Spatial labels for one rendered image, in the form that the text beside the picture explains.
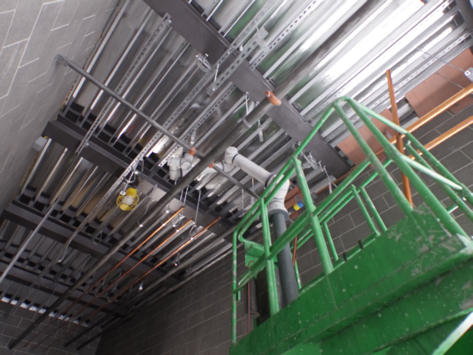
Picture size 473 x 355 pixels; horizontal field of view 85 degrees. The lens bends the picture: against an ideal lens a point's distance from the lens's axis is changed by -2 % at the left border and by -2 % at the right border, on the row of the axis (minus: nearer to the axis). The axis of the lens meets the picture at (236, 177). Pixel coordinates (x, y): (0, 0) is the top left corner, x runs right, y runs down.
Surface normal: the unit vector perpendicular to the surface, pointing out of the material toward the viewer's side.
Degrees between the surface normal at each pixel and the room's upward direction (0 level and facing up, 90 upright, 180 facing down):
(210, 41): 180
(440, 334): 90
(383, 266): 90
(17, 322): 90
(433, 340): 90
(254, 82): 180
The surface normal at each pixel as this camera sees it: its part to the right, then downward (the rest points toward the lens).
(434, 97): 0.00, 0.63
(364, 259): -0.89, -0.36
